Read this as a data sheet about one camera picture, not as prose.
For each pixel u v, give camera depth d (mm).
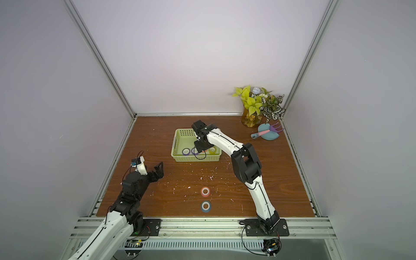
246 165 558
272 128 1107
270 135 1092
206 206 794
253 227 725
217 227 747
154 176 742
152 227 740
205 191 836
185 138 1061
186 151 1002
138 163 702
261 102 904
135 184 618
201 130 717
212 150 1002
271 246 696
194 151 996
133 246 724
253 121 1094
